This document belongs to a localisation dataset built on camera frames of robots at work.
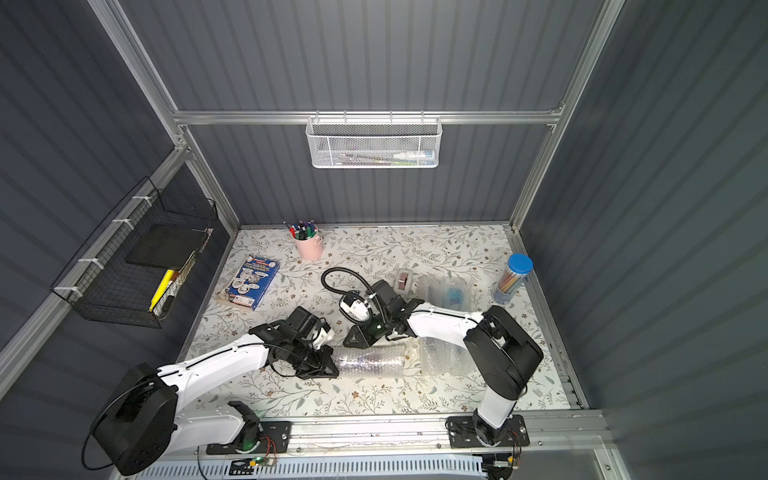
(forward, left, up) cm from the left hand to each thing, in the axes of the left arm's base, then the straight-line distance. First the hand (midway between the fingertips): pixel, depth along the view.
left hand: (339, 378), depth 78 cm
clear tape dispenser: (+31, -18, 0) cm, 36 cm away
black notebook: (+25, +44, +25) cm, 57 cm away
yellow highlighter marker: (+18, +41, +21) cm, 50 cm away
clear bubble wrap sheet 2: (+4, -32, +1) cm, 32 cm away
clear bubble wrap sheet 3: (+28, -28, +1) cm, 39 cm away
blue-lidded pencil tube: (+25, -50, +16) cm, 58 cm away
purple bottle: (+4, -8, 0) cm, 9 cm away
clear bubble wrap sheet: (+5, -1, +6) cm, 8 cm away
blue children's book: (+33, +34, -3) cm, 48 cm away
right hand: (+9, -3, +4) cm, 10 cm away
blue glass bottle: (+25, -35, +1) cm, 43 cm away
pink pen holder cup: (+45, +15, 0) cm, 48 cm away
